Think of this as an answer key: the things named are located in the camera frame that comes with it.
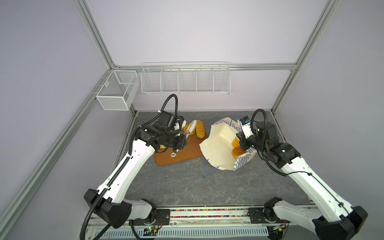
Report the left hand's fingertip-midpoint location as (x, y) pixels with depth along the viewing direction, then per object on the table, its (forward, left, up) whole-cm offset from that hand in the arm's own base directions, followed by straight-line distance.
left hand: (184, 145), depth 71 cm
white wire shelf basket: (+49, -2, +4) cm, 49 cm away
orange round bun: (+5, -31, -19) cm, 37 cm away
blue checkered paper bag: (+13, -20, -25) cm, 34 cm away
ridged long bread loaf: (+26, -10, -22) cm, 36 cm away
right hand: (+4, -27, +1) cm, 28 cm away
